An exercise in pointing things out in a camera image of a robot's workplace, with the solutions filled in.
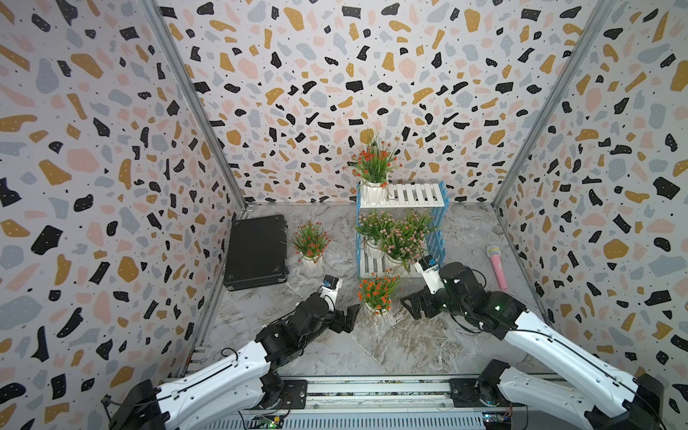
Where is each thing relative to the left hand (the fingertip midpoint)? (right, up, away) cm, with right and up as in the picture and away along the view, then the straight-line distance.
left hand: (351, 300), depth 77 cm
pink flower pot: (+22, +21, +13) cm, 33 cm away
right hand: (+18, +2, -2) cm, 18 cm away
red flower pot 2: (+7, +2, 0) cm, 7 cm away
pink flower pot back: (+6, +21, +12) cm, 25 cm away
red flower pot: (-14, +15, +12) cm, 24 cm away
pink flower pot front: (+14, +14, +11) cm, 23 cm away
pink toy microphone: (+54, +12, +25) cm, 60 cm away
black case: (-38, +11, +28) cm, 49 cm away
